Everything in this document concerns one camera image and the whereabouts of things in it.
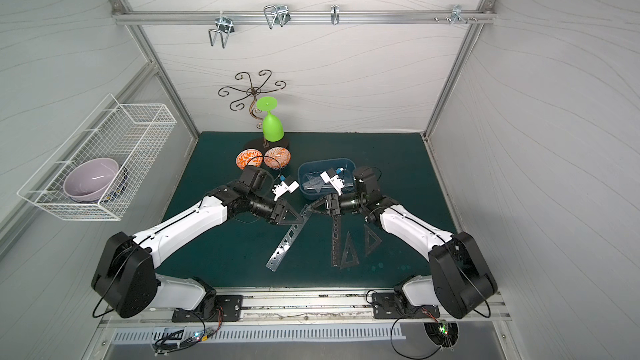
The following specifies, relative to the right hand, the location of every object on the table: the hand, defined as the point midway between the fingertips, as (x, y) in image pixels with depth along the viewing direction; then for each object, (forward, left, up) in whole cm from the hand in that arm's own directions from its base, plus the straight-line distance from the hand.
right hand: (310, 209), depth 75 cm
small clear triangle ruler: (-4, -19, -20) cm, 28 cm away
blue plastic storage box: (+19, +2, -17) cm, 26 cm away
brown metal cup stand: (+42, +26, +12) cm, 50 cm away
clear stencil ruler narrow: (-2, -8, -19) cm, 21 cm away
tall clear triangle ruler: (-8, -13, -19) cm, 24 cm away
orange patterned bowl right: (+34, +20, -17) cm, 43 cm away
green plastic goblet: (+30, +17, +4) cm, 35 cm away
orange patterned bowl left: (+32, +31, -15) cm, 47 cm away
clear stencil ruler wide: (-10, +6, -1) cm, 12 cm away
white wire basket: (+18, +59, +13) cm, 63 cm away
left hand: (-5, +2, 0) cm, 5 cm away
